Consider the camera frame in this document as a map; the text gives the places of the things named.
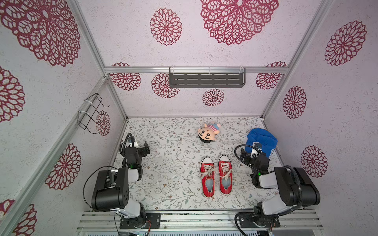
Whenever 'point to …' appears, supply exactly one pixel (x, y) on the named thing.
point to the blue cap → (267, 140)
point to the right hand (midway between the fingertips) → (251, 147)
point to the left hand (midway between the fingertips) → (139, 144)
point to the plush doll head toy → (208, 133)
